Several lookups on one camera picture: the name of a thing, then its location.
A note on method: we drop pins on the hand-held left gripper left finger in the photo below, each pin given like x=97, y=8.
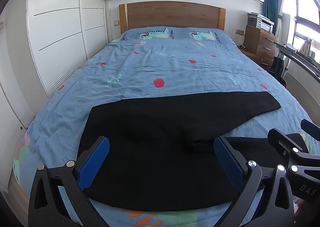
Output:
x=96, y=162

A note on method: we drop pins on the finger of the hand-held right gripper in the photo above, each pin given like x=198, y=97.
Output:
x=311, y=128
x=282, y=142

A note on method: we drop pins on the dark tote bag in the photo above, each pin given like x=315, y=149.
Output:
x=277, y=66

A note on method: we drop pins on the wall switch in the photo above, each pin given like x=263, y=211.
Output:
x=116, y=23

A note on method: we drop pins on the blue printed bed blanket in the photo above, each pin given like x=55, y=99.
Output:
x=175, y=72

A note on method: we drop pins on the black backpack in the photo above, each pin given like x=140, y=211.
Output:
x=281, y=82

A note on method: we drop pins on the window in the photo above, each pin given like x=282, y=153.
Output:
x=306, y=12

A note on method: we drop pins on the black pants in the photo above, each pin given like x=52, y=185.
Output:
x=162, y=154

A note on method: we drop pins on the wall socket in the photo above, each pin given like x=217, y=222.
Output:
x=239, y=32

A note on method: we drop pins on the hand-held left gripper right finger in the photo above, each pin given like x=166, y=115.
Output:
x=228, y=164

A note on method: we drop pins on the wooden headboard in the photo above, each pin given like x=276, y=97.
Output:
x=172, y=14

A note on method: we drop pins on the teal curtain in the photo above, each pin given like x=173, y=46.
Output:
x=271, y=2

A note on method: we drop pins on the grey desk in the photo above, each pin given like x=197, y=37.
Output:
x=295, y=56

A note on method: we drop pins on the white printer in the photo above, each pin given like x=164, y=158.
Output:
x=260, y=22

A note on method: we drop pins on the white wardrobe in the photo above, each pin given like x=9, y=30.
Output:
x=57, y=29

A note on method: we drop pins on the wooden dresser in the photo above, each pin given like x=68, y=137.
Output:
x=260, y=44

